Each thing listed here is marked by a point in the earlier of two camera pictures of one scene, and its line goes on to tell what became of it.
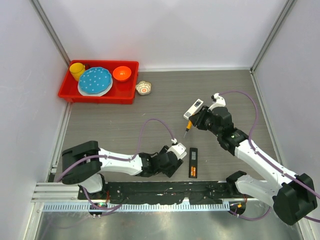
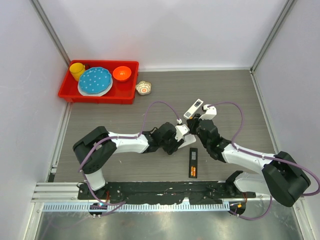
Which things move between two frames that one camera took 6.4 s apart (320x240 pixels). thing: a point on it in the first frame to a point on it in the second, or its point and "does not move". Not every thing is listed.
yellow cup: x=76 y=69 does not move
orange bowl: x=121 y=73 does not move
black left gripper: x=169 y=171 to x=176 y=144
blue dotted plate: x=95 y=80 does not move
